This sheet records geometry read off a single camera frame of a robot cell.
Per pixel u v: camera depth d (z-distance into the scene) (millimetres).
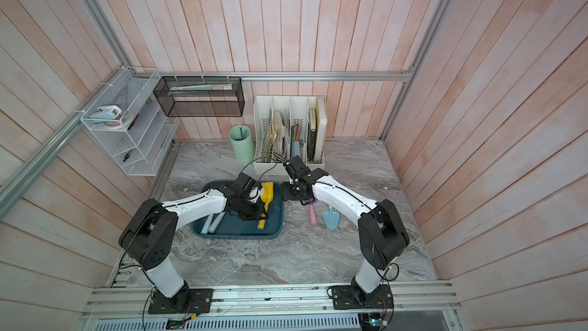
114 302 747
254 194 817
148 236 468
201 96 1030
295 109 1015
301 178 659
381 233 452
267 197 928
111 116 687
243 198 777
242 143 1010
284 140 1034
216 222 893
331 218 923
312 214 918
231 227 932
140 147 782
